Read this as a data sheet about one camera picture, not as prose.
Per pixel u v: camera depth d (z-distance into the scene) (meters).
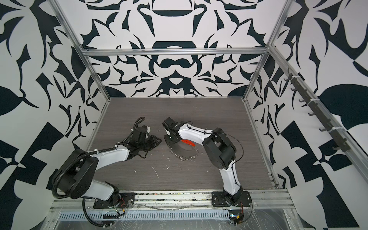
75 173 0.44
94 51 0.96
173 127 0.70
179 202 0.74
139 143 0.71
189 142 0.93
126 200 0.74
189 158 0.88
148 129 0.87
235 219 0.71
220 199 0.74
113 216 0.73
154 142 0.81
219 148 0.52
